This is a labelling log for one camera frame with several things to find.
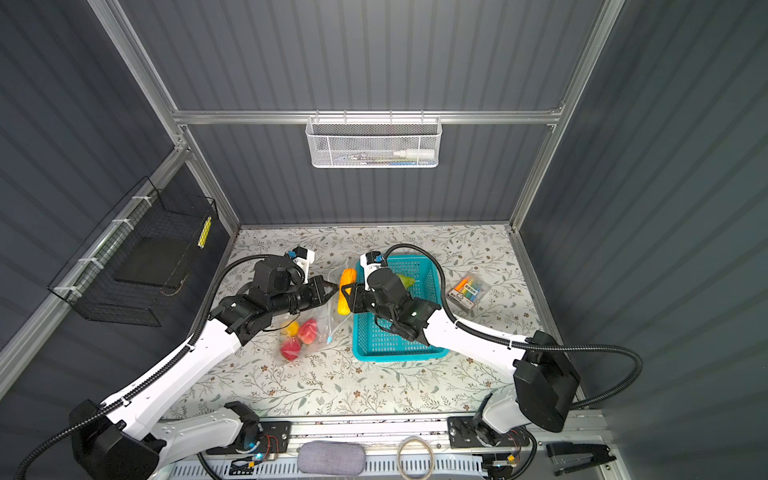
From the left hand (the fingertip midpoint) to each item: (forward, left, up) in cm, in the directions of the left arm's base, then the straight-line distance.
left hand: (340, 286), depth 74 cm
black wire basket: (-3, +51, +10) cm, 52 cm away
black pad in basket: (+10, +48, +1) cm, 49 cm away
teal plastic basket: (-5, -7, -24) cm, 25 cm away
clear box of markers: (+10, -40, -22) cm, 47 cm away
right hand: (0, -1, -3) cm, 3 cm away
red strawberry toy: (-5, +17, -24) cm, 30 cm away
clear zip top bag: (-8, +2, -3) cm, 9 cm away
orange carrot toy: (+3, -2, 0) cm, 3 cm away
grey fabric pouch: (-33, +3, -21) cm, 39 cm away
